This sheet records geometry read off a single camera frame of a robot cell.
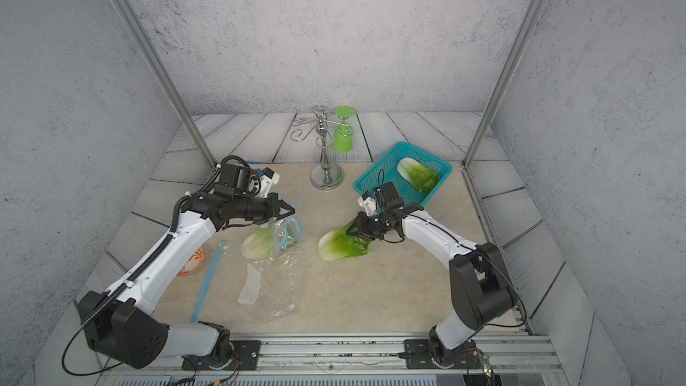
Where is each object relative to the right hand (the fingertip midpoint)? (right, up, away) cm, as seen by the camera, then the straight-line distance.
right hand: (350, 232), depth 83 cm
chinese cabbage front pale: (-4, -4, +1) cm, 6 cm away
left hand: (-14, +8, -8) cm, 18 cm away
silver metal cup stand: (-10, +18, +32) cm, 38 cm away
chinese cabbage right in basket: (+27, +17, +21) cm, 39 cm away
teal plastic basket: (+14, +21, +29) cm, 38 cm away
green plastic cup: (-3, +33, +24) cm, 41 cm away
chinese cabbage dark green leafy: (-30, -5, +5) cm, 31 cm away
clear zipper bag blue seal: (-30, -15, +4) cm, 33 cm away
